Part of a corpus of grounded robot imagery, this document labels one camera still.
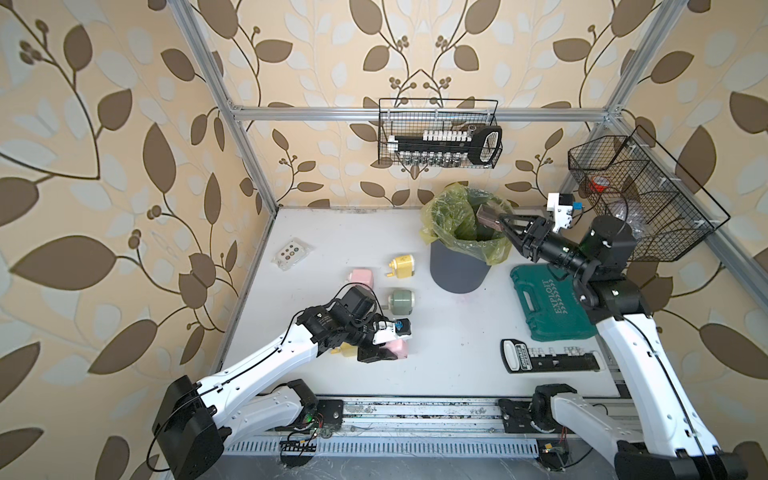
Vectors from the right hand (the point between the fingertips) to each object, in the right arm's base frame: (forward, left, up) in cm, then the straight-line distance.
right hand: (498, 224), depth 63 cm
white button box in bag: (+23, +58, -36) cm, 72 cm away
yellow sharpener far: (+12, +20, -33) cm, 41 cm away
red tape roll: (+20, -34, -8) cm, 41 cm away
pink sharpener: (+10, +32, -34) cm, 48 cm away
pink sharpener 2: (-17, +22, -23) cm, 36 cm away
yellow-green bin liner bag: (+14, +6, -14) cm, 21 cm away
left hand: (-13, +24, -27) cm, 38 cm away
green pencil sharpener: (-1, +21, -32) cm, 38 cm away
